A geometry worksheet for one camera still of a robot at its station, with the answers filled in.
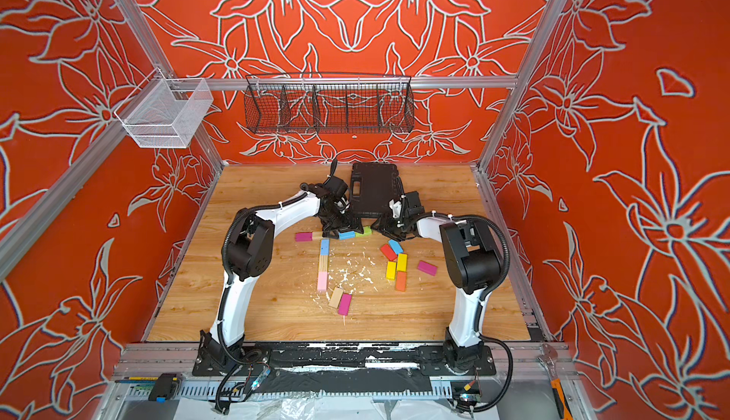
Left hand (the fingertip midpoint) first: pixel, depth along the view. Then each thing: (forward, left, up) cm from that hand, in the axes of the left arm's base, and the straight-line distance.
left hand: (354, 230), depth 96 cm
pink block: (-18, +9, -1) cm, 20 cm away
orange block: (-16, -16, -3) cm, 23 cm away
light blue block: (-4, +2, +3) cm, 5 cm away
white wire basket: (+23, +65, +30) cm, 75 cm away
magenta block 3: (-24, +1, -3) cm, 24 cm away
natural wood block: (-2, +13, -2) cm, 13 cm away
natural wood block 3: (-23, +4, -2) cm, 23 cm away
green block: (+1, -4, -1) cm, 4 cm away
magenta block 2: (-11, -25, -3) cm, 27 cm away
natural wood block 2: (-12, +9, -1) cm, 15 cm away
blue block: (-7, +9, 0) cm, 12 cm away
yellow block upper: (-10, -16, -1) cm, 19 cm away
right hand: (+2, -8, +1) cm, 8 cm away
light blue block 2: (-4, -15, -2) cm, 15 cm away
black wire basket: (+35, +12, +28) cm, 46 cm away
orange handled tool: (-43, -54, -2) cm, 69 cm away
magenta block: (-3, +18, -1) cm, 18 cm away
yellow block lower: (-13, -13, -2) cm, 18 cm away
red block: (-7, -12, -2) cm, 14 cm away
